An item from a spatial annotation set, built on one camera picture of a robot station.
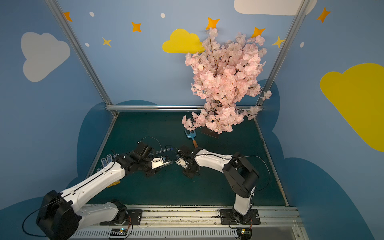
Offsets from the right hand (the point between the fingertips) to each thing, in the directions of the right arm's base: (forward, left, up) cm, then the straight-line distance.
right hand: (192, 171), depth 89 cm
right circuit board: (-29, -28, -5) cm, 41 cm away
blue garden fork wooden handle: (+27, +2, -1) cm, 27 cm away
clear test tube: (+12, +20, +2) cm, 24 cm away
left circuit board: (-32, +34, -4) cm, 47 cm away
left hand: (0, +19, +9) cm, 21 cm away
